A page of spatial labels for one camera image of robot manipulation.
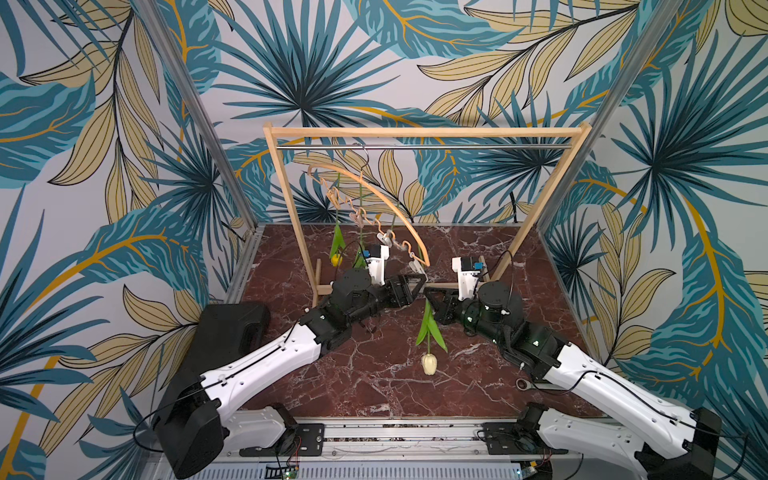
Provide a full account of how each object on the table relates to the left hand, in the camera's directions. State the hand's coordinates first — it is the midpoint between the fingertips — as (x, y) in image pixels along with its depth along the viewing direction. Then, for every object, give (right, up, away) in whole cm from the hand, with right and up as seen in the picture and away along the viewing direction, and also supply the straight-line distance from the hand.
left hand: (416, 284), depth 70 cm
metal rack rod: (+5, +42, +28) cm, 51 cm away
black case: (-53, -16, +16) cm, 58 cm away
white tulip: (+3, -17, -3) cm, 17 cm away
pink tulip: (-6, +11, -1) cm, 13 cm away
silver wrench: (+32, -29, +12) cm, 45 cm away
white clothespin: (-8, +11, +4) cm, 15 cm away
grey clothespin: (0, +4, -2) cm, 5 cm away
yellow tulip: (-21, +11, +18) cm, 30 cm away
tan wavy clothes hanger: (-23, +27, +47) cm, 59 cm away
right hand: (+2, -1, -1) cm, 3 cm away
